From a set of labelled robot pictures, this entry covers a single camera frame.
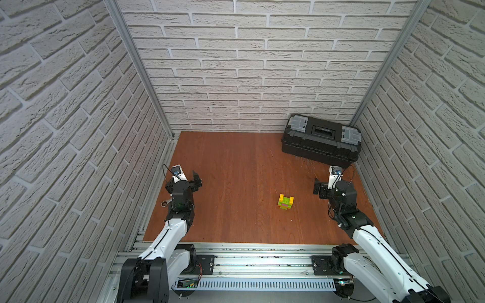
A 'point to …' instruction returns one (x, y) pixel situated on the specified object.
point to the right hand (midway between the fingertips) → (329, 178)
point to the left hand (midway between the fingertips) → (186, 170)
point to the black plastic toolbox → (312, 137)
